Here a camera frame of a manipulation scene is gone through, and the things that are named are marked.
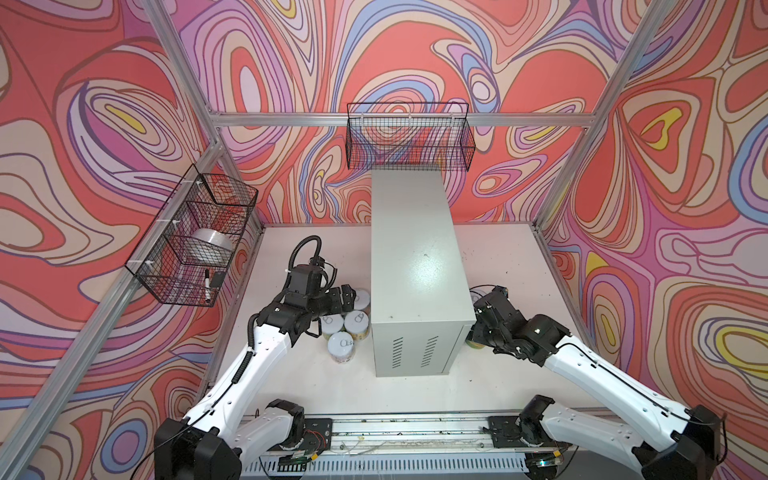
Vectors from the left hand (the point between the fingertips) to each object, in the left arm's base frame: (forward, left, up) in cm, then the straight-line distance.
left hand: (345, 293), depth 80 cm
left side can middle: (-3, +5, -12) cm, 13 cm away
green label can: (-13, -34, -5) cm, 36 cm away
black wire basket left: (+3, +38, +13) cm, 40 cm away
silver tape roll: (+7, +32, +14) cm, 36 cm away
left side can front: (-11, +2, -12) cm, 16 cm away
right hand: (-10, -36, -6) cm, 38 cm away
